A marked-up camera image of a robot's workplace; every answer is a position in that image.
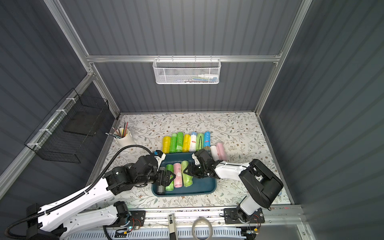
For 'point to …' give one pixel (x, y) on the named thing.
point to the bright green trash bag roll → (173, 143)
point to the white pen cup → (123, 136)
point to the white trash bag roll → (213, 150)
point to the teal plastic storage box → (200, 187)
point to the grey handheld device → (172, 227)
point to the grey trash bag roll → (161, 190)
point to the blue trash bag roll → (207, 138)
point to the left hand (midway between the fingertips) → (169, 178)
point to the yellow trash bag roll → (186, 143)
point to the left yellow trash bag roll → (166, 144)
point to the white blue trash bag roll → (193, 141)
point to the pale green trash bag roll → (187, 179)
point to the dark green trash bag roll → (179, 142)
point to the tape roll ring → (200, 219)
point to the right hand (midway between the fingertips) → (186, 172)
